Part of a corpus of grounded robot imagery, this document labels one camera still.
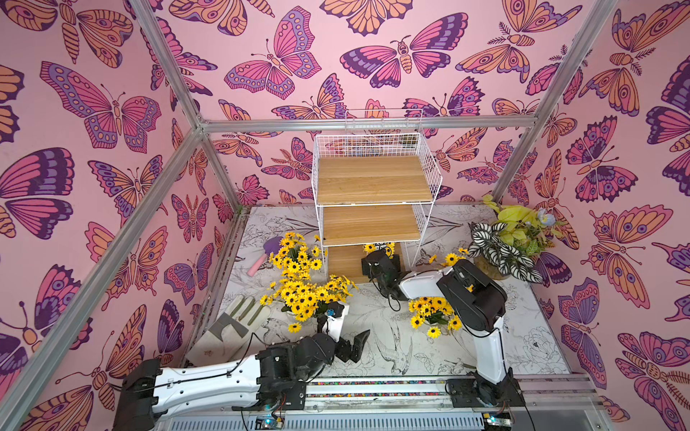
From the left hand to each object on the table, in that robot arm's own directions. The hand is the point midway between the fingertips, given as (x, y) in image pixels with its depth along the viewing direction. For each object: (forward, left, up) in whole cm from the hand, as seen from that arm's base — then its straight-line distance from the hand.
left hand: (358, 324), depth 74 cm
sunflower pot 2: (+6, +17, +2) cm, 18 cm away
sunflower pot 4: (+24, -10, +3) cm, 26 cm away
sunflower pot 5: (+20, -29, +2) cm, 36 cm away
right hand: (+30, -8, -10) cm, 32 cm away
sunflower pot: (+23, +21, -1) cm, 31 cm away
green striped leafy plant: (+22, -46, +10) cm, 52 cm away
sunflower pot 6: (+3, -21, 0) cm, 21 cm away
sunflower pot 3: (+12, +6, -2) cm, 14 cm away
